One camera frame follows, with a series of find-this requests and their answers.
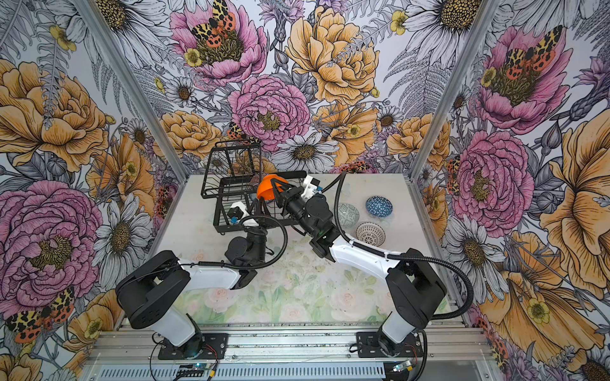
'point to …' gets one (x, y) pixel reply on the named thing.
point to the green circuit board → (194, 367)
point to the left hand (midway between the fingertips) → (264, 202)
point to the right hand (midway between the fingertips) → (266, 183)
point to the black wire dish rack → (243, 194)
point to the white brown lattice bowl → (371, 233)
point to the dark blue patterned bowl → (379, 206)
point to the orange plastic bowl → (265, 190)
